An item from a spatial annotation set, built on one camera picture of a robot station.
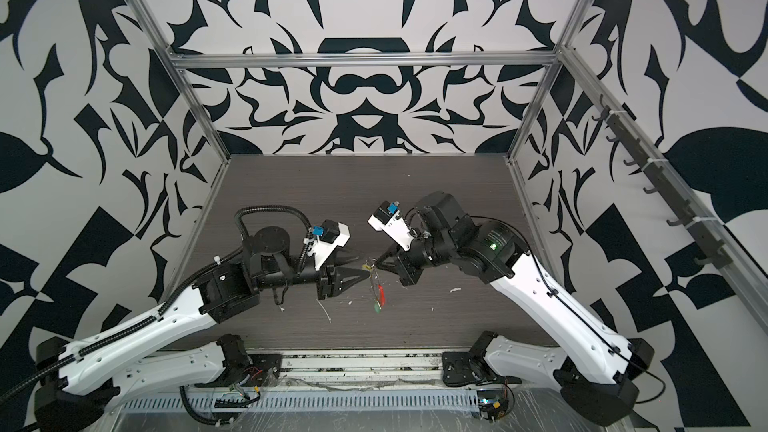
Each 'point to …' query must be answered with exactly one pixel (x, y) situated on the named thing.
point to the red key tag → (382, 294)
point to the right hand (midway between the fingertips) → (379, 263)
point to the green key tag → (377, 307)
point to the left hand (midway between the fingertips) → (368, 258)
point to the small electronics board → (493, 404)
